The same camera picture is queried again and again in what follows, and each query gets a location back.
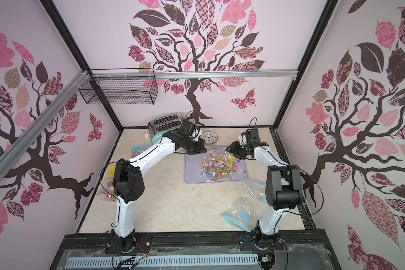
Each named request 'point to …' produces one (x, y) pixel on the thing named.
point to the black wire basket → (122, 86)
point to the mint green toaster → (158, 127)
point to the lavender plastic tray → (192, 172)
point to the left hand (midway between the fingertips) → (206, 152)
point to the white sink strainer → (209, 137)
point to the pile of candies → (214, 168)
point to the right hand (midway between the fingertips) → (229, 148)
